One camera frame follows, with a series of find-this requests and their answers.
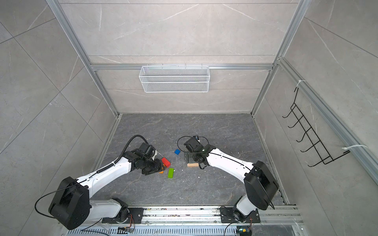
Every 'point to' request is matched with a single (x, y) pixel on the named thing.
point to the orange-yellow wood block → (161, 172)
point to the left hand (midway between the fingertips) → (161, 166)
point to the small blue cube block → (177, 151)
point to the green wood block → (171, 173)
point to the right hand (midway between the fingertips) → (193, 155)
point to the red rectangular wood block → (166, 162)
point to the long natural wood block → (193, 164)
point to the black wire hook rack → (324, 155)
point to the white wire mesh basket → (174, 79)
